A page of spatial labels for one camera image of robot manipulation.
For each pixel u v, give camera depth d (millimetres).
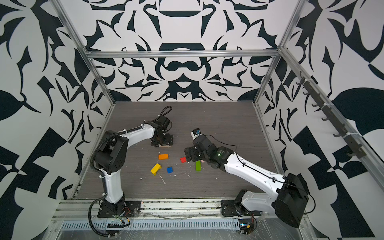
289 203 393
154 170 850
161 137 827
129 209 735
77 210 759
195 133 700
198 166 869
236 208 666
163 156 906
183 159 906
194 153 695
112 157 512
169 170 870
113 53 971
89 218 686
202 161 676
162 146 886
